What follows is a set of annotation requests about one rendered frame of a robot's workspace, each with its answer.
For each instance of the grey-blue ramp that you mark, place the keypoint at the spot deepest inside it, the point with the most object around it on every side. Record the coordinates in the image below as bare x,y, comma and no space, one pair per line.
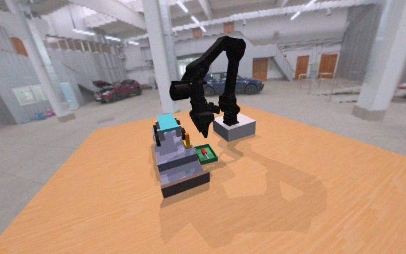
179,167

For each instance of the green tray floor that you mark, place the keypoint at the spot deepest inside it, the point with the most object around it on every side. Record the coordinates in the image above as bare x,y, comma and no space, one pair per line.
209,153

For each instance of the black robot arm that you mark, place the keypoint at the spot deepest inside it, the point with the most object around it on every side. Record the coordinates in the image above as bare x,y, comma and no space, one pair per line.
197,70

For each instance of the teal wheeled trolley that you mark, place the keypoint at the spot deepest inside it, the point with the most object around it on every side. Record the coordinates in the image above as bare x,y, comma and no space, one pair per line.
167,123

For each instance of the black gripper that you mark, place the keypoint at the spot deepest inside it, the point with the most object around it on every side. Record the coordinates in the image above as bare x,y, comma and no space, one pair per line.
200,117

